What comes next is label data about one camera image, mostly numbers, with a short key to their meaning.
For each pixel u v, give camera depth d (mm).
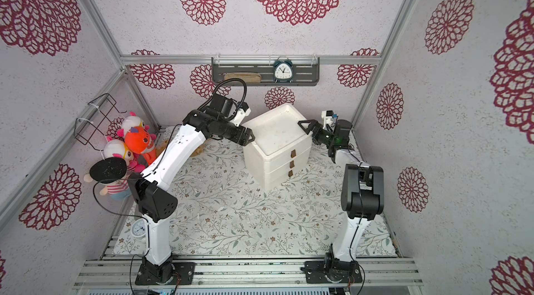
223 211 898
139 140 894
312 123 832
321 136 837
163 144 1025
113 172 762
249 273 758
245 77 886
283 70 898
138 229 797
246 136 730
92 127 758
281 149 801
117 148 842
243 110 729
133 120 947
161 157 515
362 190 523
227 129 683
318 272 732
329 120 865
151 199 563
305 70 930
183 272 737
